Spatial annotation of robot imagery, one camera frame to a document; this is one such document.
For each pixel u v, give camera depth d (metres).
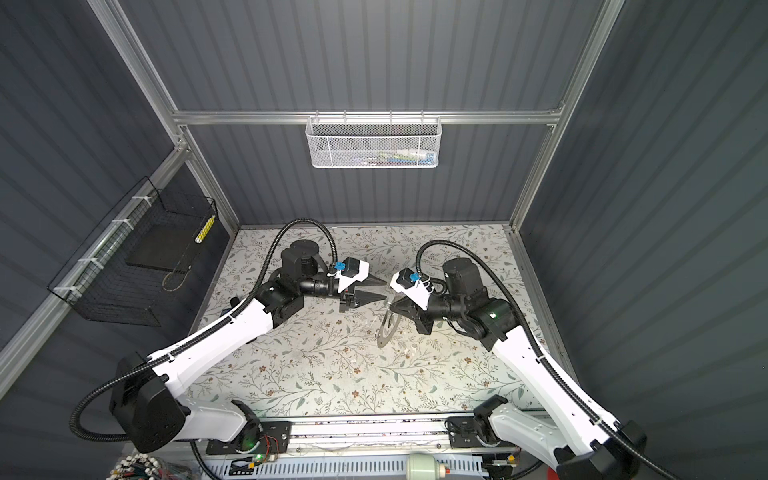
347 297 0.61
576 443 0.39
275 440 0.72
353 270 0.55
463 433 0.74
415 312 0.61
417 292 0.58
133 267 0.72
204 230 0.81
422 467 0.63
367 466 0.64
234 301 0.94
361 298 0.62
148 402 0.39
